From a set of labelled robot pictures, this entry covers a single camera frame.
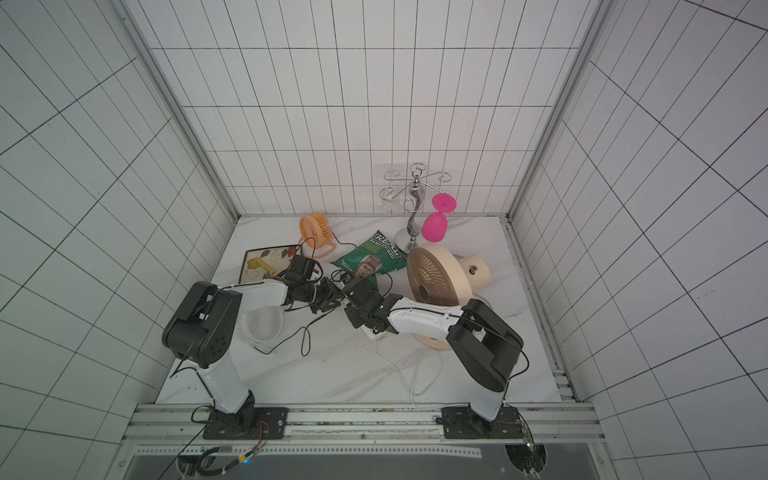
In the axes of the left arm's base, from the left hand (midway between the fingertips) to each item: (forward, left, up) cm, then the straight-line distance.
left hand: (340, 303), depth 94 cm
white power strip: (-11, -11, +2) cm, 15 cm away
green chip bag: (+15, -13, +6) cm, 21 cm away
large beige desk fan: (-8, -26, +30) cm, 41 cm away
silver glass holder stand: (+25, -24, +6) cm, 35 cm away
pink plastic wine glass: (+20, -30, +16) cm, 40 cm away
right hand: (-4, -2, +5) cm, 7 cm away
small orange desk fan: (+23, +10, +11) cm, 27 cm away
